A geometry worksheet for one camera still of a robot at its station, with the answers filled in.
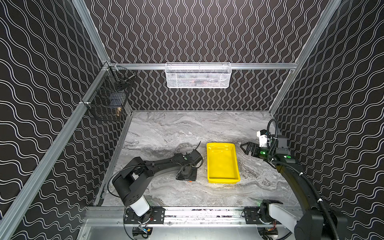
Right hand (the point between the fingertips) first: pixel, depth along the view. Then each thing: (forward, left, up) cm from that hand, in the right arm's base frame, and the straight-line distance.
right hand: (249, 147), depth 83 cm
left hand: (-14, +29, -13) cm, 35 cm away
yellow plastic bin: (-5, +13, -14) cm, 20 cm away
